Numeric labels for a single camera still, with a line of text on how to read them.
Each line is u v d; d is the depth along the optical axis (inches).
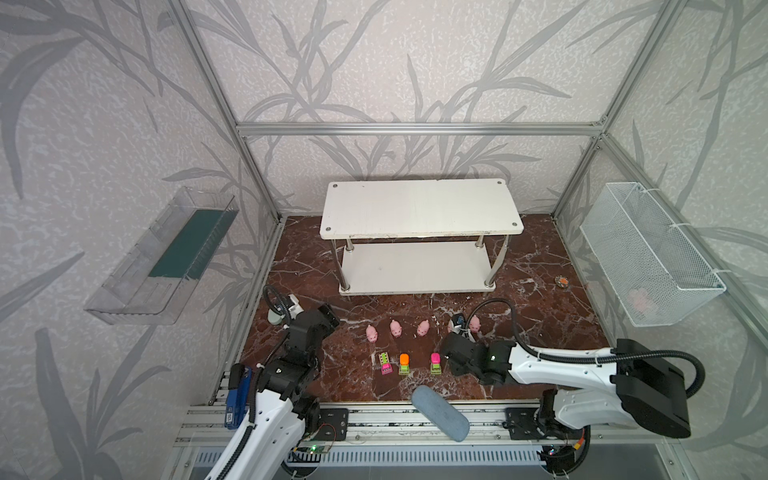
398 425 29.7
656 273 24.7
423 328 35.0
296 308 27.7
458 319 29.7
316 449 27.8
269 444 22.3
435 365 31.9
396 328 35.0
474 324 35.0
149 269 25.5
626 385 16.6
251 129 36.9
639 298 28.9
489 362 23.4
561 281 39.8
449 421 28.4
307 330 22.8
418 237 27.9
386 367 31.7
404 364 31.8
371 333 34.4
